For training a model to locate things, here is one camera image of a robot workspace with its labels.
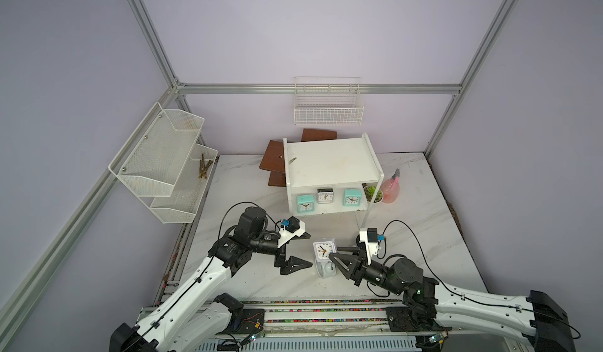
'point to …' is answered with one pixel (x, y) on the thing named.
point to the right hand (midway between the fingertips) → (331, 256)
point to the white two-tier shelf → (332, 175)
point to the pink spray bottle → (390, 188)
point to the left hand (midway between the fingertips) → (306, 251)
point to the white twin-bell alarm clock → (326, 268)
